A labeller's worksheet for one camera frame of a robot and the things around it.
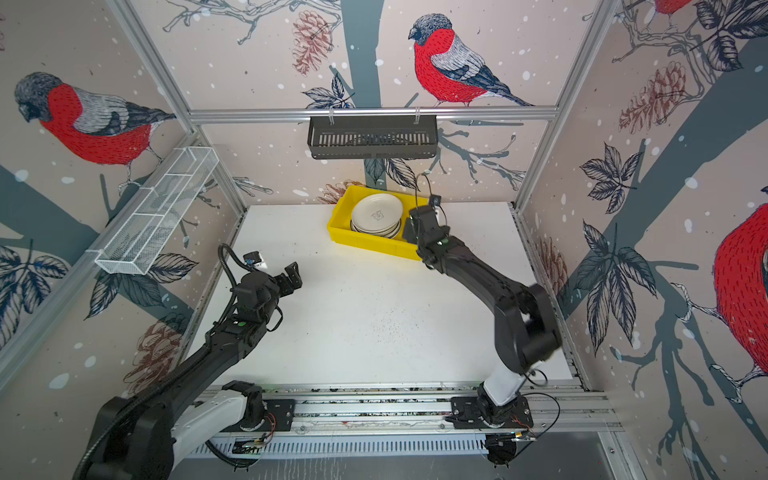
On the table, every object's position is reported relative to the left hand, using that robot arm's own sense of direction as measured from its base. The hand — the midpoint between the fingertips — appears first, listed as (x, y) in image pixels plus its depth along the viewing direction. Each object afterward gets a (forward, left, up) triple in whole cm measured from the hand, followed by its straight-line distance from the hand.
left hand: (281, 267), depth 83 cm
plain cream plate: (+30, -27, -10) cm, 41 cm away
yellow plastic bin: (+29, -12, -13) cm, 34 cm away
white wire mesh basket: (+8, +31, +15) cm, 36 cm away
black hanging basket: (+48, -25, +11) cm, 55 cm away
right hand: (+12, -41, +3) cm, 43 cm away
